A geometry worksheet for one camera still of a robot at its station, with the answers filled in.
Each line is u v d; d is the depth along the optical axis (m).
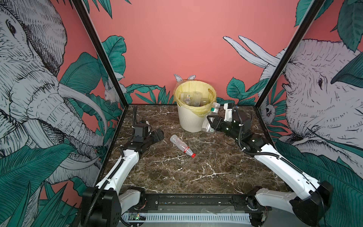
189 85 0.98
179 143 0.93
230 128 0.60
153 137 0.75
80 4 0.69
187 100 0.91
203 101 0.98
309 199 0.38
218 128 0.63
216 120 0.64
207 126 0.70
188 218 0.70
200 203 0.75
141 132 0.62
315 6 0.69
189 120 0.92
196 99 1.01
